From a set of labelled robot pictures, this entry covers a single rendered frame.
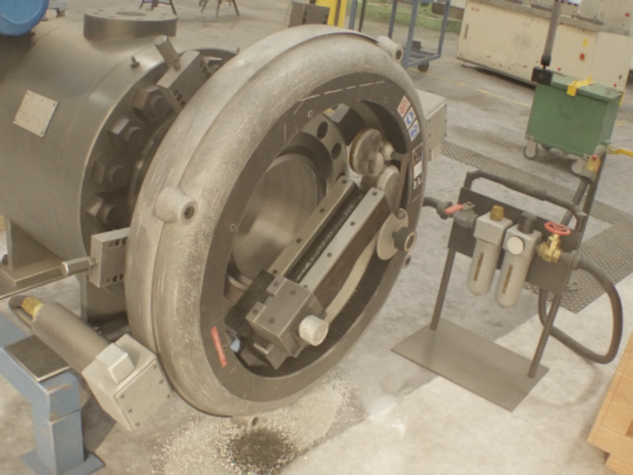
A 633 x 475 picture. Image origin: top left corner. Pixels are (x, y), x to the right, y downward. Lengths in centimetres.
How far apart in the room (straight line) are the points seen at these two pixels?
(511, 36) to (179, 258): 682
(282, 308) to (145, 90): 47
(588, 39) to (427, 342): 525
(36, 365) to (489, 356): 136
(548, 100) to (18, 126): 355
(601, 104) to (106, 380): 375
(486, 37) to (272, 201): 650
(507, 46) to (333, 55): 658
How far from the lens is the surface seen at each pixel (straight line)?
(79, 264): 103
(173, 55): 102
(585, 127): 444
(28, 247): 179
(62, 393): 144
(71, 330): 119
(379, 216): 133
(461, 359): 213
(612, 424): 185
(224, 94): 101
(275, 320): 113
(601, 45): 711
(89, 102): 134
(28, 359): 149
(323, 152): 136
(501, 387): 206
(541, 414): 202
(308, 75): 106
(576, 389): 219
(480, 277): 200
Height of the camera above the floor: 112
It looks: 25 degrees down
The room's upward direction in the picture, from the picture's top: 8 degrees clockwise
